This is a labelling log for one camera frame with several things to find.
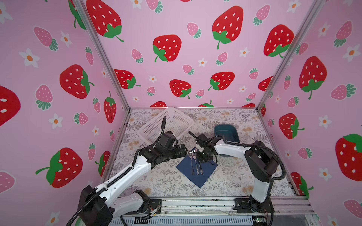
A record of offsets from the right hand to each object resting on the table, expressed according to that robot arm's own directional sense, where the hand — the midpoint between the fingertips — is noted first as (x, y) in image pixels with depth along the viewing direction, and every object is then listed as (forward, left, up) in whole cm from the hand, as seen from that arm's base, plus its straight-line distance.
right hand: (196, 161), depth 90 cm
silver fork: (-5, -1, -1) cm, 5 cm away
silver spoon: (-6, +2, -1) cm, 6 cm away
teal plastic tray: (+26, -23, 0) cm, 35 cm away
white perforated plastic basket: (+31, +19, +2) cm, 36 cm away
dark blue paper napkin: (-4, +7, 0) cm, 8 cm away
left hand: (-2, +8, +16) cm, 18 cm away
